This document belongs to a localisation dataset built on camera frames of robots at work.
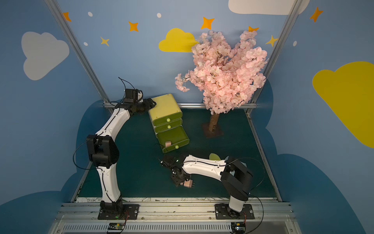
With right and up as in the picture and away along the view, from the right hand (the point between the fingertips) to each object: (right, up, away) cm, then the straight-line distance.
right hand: (181, 177), depth 82 cm
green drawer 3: (-4, +22, +19) cm, 30 cm away
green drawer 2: (-9, +30, +14) cm, 34 cm away
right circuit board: (+29, -22, -10) cm, 38 cm away
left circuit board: (-33, -21, -11) cm, 40 cm away
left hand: (-20, +44, +13) cm, 50 cm away
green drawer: (-6, +35, +9) cm, 36 cm away
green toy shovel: (+20, +9, +13) cm, 26 cm away
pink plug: (-10, +17, +16) cm, 25 cm away
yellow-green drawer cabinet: (-11, +43, +15) cm, 47 cm away
